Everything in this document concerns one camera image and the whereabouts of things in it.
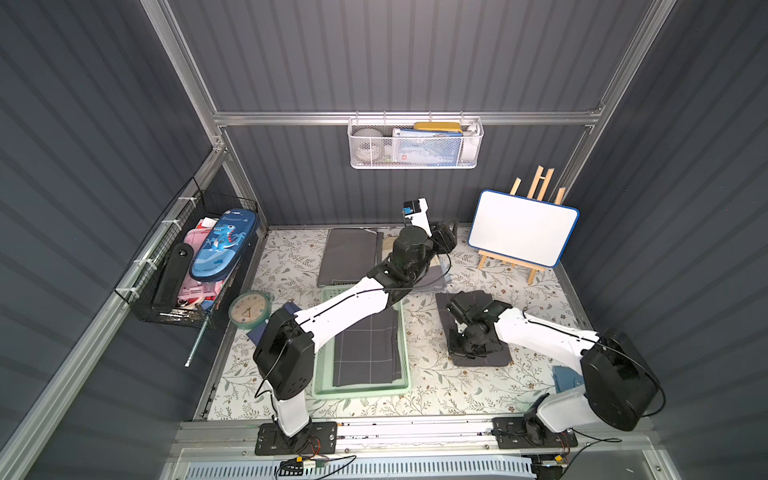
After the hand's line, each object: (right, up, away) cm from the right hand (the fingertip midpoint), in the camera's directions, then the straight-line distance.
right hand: (455, 353), depth 84 cm
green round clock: (-64, +10, +12) cm, 66 cm away
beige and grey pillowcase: (-3, +21, +21) cm, 29 cm away
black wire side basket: (-61, +17, -18) cm, 66 cm away
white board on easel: (+23, +35, +7) cm, 43 cm away
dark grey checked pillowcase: (-25, 0, +2) cm, 25 cm away
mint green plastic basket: (-38, -4, 0) cm, 38 cm away
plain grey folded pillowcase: (-35, +28, +30) cm, 54 cm away
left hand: (-2, +35, -13) cm, 38 cm away
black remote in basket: (-66, +24, -20) cm, 73 cm away
